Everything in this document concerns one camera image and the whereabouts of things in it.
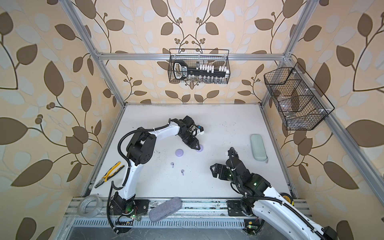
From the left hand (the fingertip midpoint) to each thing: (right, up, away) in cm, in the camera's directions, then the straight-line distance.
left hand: (199, 146), depth 94 cm
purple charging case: (+1, -2, 0) cm, 2 cm away
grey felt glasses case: (-17, -26, -24) cm, 39 cm away
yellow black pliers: (-52, -14, -8) cm, 55 cm away
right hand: (+9, -10, -17) cm, 22 cm away
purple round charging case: (-13, -4, 0) cm, 14 cm away
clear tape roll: (-57, -28, -18) cm, 66 cm away
